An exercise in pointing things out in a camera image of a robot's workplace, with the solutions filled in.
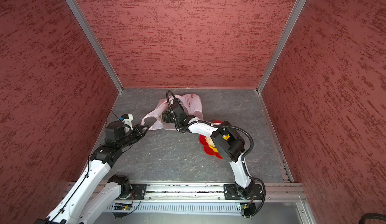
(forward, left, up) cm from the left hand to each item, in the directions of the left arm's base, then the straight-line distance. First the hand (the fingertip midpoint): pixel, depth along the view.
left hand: (150, 129), depth 78 cm
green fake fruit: (+9, -6, -1) cm, 11 cm away
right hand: (+12, -5, -7) cm, 15 cm away
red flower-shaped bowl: (+1, -29, -15) cm, 33 cm away
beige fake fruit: (-1, -33, -13) cm, 35 cm away
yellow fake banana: (-4, -35, -14) cm, 38 cm away
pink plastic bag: (+5, -2, +1) cm, 5 cm away
